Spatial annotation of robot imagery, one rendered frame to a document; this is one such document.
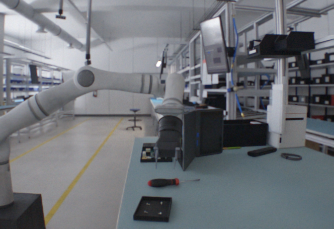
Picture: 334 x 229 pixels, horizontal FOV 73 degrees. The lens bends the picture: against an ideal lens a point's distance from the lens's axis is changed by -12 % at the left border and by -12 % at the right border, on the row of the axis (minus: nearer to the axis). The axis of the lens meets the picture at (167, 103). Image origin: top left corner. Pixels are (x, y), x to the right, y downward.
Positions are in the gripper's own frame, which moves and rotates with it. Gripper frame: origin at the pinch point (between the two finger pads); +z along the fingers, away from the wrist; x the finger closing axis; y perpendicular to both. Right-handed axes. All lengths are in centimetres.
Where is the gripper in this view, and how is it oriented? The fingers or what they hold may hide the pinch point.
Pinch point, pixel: (165, 168)
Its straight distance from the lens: 71.4
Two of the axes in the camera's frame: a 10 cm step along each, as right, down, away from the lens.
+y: 0.8, 6.7, 7.4
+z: -0.8, 7.5, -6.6
